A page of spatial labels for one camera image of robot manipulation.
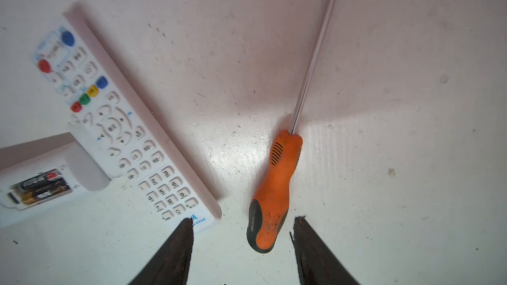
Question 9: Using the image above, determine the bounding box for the white remote with coloured buttons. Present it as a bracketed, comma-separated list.
[32, 13, 222, 232]

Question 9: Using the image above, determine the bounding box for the white remote with back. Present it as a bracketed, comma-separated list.
[1, 133, 110, 228]

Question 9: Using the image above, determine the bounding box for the black red AAA battery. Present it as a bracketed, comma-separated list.
[11, 169, 63, 191]

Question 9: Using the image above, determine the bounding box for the black gold AAA battery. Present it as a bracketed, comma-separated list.
[21, 181, 72, 206]

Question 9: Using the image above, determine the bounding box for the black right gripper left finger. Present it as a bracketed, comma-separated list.
[129, 218, 194, 285]

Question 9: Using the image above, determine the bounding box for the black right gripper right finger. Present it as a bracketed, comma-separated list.
[290, 216, 359, 285]

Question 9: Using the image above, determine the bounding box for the orange handled screwdriver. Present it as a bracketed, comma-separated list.
[246, 0, 336, 254]

